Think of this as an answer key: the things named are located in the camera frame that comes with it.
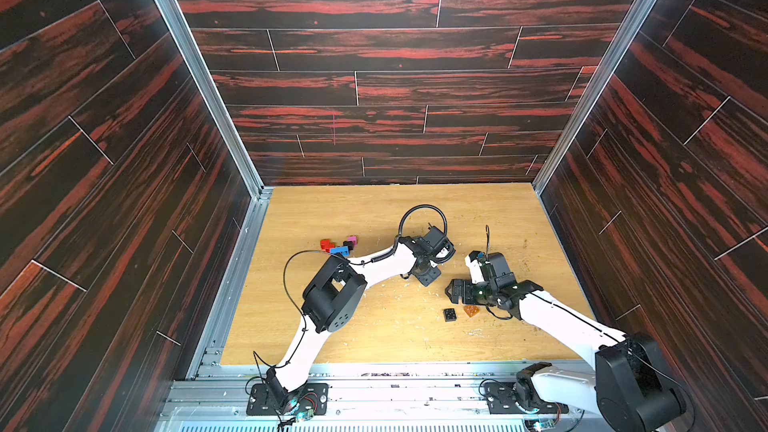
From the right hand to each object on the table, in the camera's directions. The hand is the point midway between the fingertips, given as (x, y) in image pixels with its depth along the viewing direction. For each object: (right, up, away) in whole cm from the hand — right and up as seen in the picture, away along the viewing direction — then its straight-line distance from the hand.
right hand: (464, 288), depth 90 cm
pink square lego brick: (-35, +14, +14) cm, 40 cm away
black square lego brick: (-5, -7, -3) cm, 9 cm away
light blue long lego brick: (-40, +11, +12) cm, 43 cm away
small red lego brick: (-44, +12, +12) cm, 48 cm away
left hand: (-10, +3, +6) cm, 12 cm away
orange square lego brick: (+1, -6, -3) cm, 7 cm away
